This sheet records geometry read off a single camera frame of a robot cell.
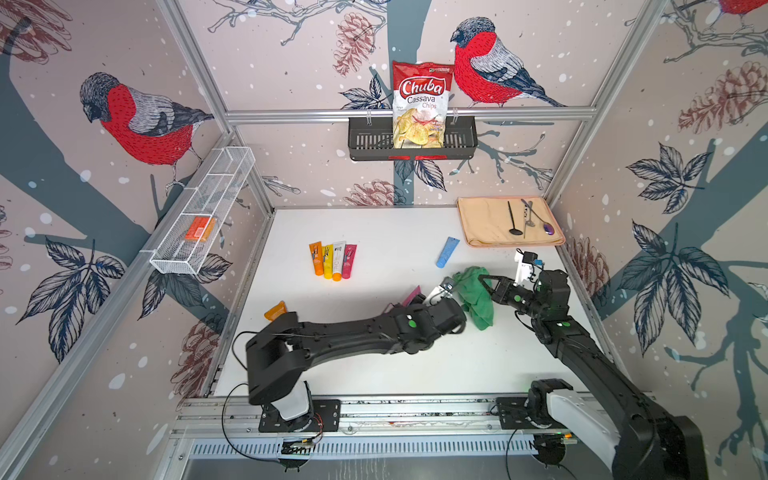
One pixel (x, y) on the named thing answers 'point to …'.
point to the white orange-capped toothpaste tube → (338, 260)
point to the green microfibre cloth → (476, 299)
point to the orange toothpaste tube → (316, 249)
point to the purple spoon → (548, 229)
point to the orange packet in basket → (195, 229)
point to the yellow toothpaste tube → (327, 255)
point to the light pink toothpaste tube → (416, 291)
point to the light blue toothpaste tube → (447, 250)
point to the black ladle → (513, 230)
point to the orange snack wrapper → (275, 312)
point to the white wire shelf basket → (186, 241)
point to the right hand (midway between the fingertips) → (479, 275)
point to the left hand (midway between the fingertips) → (435, 300)
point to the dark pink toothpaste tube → (349, 259)
